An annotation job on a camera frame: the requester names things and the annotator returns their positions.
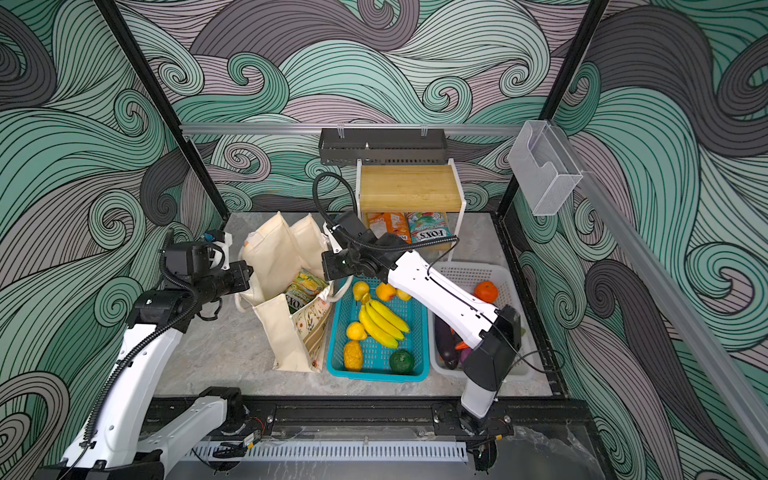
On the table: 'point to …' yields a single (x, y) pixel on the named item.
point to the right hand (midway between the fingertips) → (326, 265)
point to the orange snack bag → (396, 223)
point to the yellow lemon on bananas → (356, 331)
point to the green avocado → (401, 362)
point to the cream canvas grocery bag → (296, 339)
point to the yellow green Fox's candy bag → (304, 288)
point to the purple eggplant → (447, 341)
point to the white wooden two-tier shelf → (383, 189)
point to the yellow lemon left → (359, 288)
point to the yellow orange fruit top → (385, 291)
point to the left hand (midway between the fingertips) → (253, 266)
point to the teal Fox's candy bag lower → (427, 225)
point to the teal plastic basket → (376, 355)
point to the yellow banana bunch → (383, 325)
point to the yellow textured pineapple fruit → (353, 358)
